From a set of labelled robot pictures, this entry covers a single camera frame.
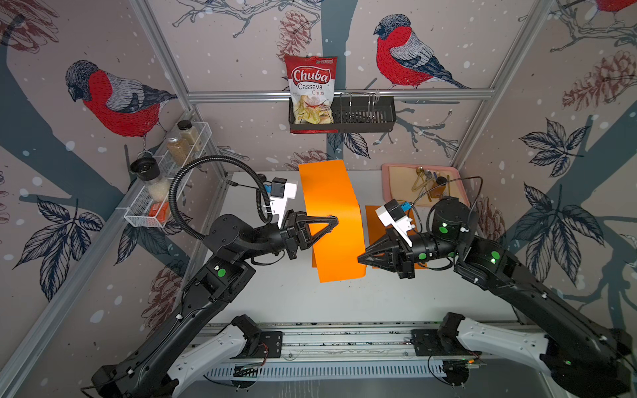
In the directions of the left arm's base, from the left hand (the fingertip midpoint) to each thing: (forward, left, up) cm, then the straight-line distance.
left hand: (336, 225), depth 46 cm
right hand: (-3, -6, -9) cm, 11 cm away
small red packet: (+12, +46, -13) cm, 49 cm away
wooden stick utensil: (+51, -56, -47) cm, 89 cm away
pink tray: (+45, -61, -47) cm, 89 cm away
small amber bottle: (+45, -48, -44) cm, 79 cm away
